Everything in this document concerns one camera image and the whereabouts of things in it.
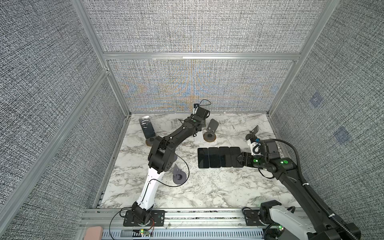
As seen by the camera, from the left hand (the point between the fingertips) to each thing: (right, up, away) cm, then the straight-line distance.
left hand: (198, 120), depth 101 cm
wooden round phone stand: (+9, -11, +2) cm, 14 cm away
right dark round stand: (+37, -9, 0) cm, 38 cm away
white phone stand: (+1, -13, +2) cm, 13 cm away
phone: (-33, -5, -6) cm, 33 cm away
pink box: (-49, -54, -32) cm, 80 cm away
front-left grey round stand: (-11, -32, -18) cm, 39 cm away
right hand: (+22, -21, -21) cm, 37 cm away
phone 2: (+3, -24, -8) cm, 26 cm away
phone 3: (+25, -21, -1) cm, 33 cm away
